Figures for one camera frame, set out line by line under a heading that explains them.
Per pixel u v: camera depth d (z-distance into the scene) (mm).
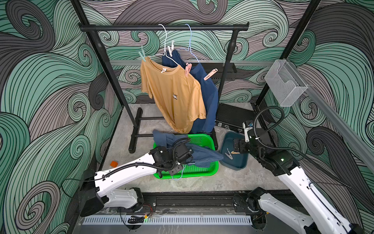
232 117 1065
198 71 618
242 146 623
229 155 899
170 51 712
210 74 579
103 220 697
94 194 379
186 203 747
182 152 543
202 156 831
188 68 583
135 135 978
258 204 620
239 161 837
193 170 854
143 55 734
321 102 659
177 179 815
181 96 717
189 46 875
